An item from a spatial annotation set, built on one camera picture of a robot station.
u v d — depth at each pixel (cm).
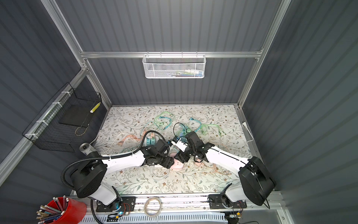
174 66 124
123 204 72
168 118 112
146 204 72
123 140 99
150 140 91
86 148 81
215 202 73
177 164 85
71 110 77
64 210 59
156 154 68
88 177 44
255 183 42
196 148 65
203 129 104
